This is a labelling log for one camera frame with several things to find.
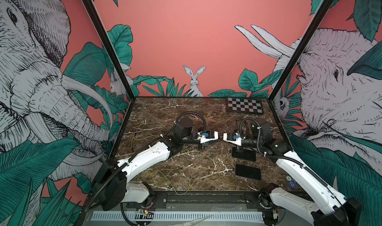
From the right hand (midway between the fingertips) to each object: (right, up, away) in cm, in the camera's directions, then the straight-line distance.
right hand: (222, 135), depth 71 cm
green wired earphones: (-2, -18, +17) cm, 25 cm away
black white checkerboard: (+33, +16, +43) cm, 56 cm away
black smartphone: (+17, -23, +13) cm, 32 cm away
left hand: (-2, 0, -2) cm, 2 cm away
